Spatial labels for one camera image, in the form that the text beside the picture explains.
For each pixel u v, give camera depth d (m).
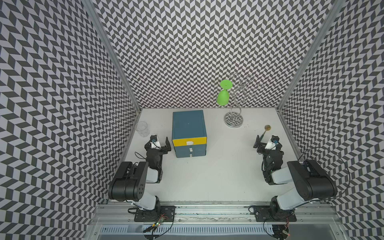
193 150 0.85
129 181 0.45
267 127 1.05
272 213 0.67
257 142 0.81
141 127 1.07
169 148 0.85
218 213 0.74
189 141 0.78
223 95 0.93
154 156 0.69
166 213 0.72
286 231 0.68
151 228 0.68
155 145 0.76
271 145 0.76
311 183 0.45
